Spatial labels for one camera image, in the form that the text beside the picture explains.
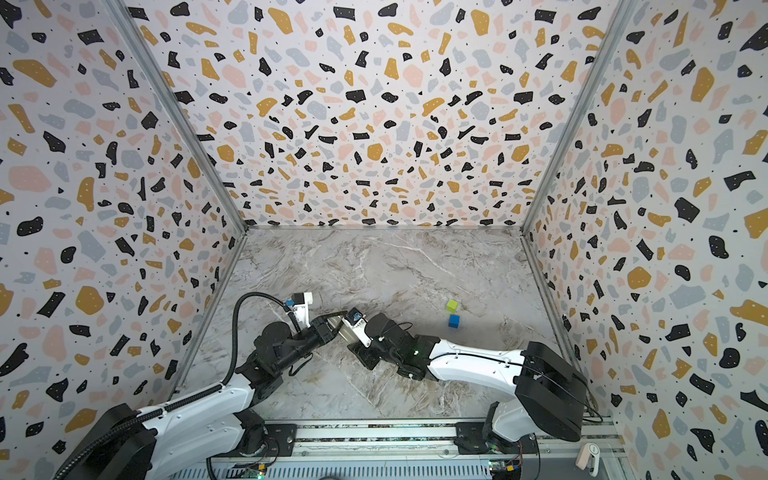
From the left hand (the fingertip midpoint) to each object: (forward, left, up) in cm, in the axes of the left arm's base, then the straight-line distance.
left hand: (348, 313), depth 76 cm
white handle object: (-30, -57, -16) cm, 67 cm away
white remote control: (-4, 0, -4) cm, 6 cm away
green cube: (+12, -31, -18) cm, 37 cm away
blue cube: (+7, -31, -20) cm, 37 cm away
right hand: (-3, 0, -5) cm, 6 cm away
